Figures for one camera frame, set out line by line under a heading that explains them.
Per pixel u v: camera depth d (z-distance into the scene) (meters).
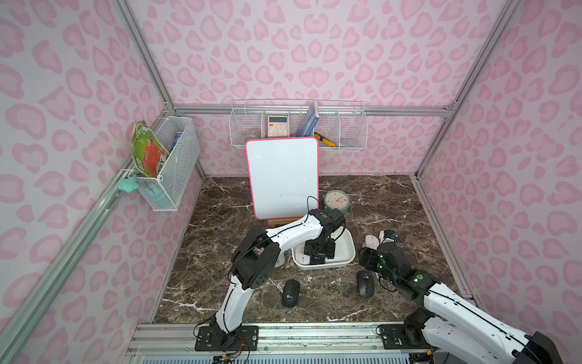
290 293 0.82
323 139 0.98
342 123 1.01
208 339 0.72
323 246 0.80
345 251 0.93
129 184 0.63
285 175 0.90
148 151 0.73
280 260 0.88
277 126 0.95
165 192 0.73
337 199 1.07
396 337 0.73
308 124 0.88
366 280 0.84
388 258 0.62
